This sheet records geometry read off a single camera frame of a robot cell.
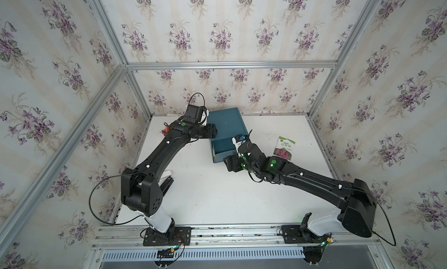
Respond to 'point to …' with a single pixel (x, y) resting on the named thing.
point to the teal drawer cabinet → (229, 123)
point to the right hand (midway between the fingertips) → (232, 158)
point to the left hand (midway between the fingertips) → (213, 132)
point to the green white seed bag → (284, 147)
